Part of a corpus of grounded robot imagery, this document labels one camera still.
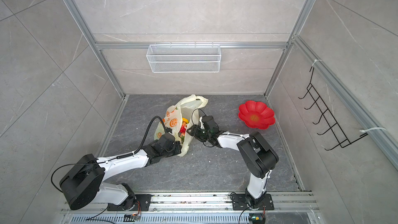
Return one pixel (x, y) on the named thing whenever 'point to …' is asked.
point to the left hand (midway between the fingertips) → (183, 143)
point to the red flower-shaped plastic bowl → (256, 114)
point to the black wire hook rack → (338, 134)
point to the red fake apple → (183, 128)
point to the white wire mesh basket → (183, 58)
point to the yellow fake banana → (185, 120)
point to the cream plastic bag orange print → (180, 119)
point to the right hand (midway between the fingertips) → (189, 131)
